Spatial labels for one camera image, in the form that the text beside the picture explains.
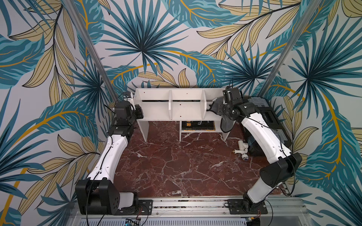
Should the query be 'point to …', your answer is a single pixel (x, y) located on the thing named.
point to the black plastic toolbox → (264, 107)
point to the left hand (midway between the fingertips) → (138, 106)
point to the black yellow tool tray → (198, 125)
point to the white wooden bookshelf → (188, 106)
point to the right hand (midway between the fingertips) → (222, 105)
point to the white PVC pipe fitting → (243, 149)
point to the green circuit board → (129, 224)
